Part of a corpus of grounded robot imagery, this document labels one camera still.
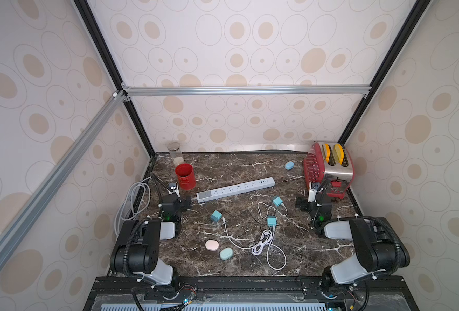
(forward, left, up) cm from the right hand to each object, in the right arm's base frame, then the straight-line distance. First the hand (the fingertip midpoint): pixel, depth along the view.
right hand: (315, 194), depth 94 cm
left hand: (-3, +66, +3) cm, 66 cm away
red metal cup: (+4, +64, +8) cm, 64 cm away
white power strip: (+3, +39, -3) cm, 39 cm away
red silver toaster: (+12, -6, +11) cm, 18 cm away
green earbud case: (-29, +42, -4) cm, 51 cm away
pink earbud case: (-25, +48, -5) cm, 55 cm away
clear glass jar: (+20, +73, +6) cm, 76 cm away
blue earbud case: (+23, +9, -5) cm, 25 cm away
